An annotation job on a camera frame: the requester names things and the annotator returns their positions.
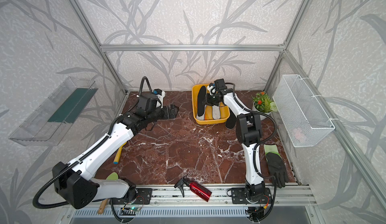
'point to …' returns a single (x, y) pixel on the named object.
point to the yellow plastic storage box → (224, 114)
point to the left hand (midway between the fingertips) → (173, 109)
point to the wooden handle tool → (102, 205)
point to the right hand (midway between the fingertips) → (203, 101)
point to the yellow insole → (208, 113)
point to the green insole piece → (112, 176)
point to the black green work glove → (278, 168)
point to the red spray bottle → (195, 187)
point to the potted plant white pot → (262, 103)
